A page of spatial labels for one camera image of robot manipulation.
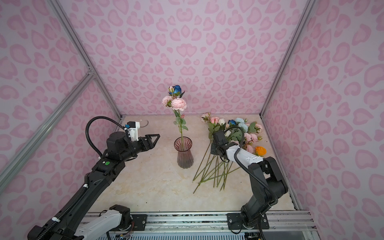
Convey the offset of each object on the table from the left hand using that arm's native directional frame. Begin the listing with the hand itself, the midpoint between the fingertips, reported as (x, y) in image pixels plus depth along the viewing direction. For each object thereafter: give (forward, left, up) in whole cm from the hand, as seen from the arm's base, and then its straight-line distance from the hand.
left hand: (155, 134), depth 73 cm
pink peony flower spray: (+13, -55, -22) cm, 61 cm away
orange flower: (+4, -60, -25) cm, 65 cm away
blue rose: (+29, -46, -24) cm, 59 cm away
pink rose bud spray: (+34, -27, -25) cm, 50 cm away
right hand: (+6, -32, -22) cm, 39 cm away
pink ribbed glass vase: (+2, -12, -13) cm, 18 cm away
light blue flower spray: (+24, -51, -21) cm, 61 cm away
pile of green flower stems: (-2, -33, -27) cm, 43 cm away
